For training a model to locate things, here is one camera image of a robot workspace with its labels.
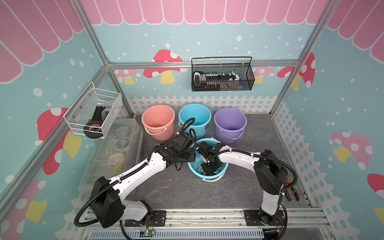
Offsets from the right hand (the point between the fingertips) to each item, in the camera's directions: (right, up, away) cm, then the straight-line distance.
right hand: (208, 170), depth 89 cm
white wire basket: (-58, +32, -16) cm, 68 cm away
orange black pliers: (+45, -6, -3) cm, 46 cm away
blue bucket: (-3, +34, +12) cm, 36 cm away
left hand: (-9, +9, -9) cm, 15 cm away
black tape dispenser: (-54, +25, -21) cm, 63 cm away
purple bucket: (+19, +28, +25) cm, 42 cm away
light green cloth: (-5, +1, -3) cm, 6 cm away
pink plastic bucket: (-34, +31, +17) cm, 49 cm away
